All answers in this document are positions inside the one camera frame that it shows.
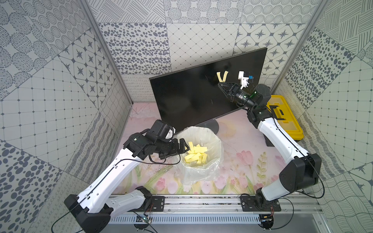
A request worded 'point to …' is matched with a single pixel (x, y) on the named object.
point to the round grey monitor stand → (213, 124)
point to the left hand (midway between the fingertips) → (182, 147)
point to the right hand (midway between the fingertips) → (217, 85)
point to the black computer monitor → (189, 96)
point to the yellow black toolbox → (279, 110)
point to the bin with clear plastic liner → (192, 173)
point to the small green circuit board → (146, 219)
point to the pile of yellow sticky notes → (196, 153)
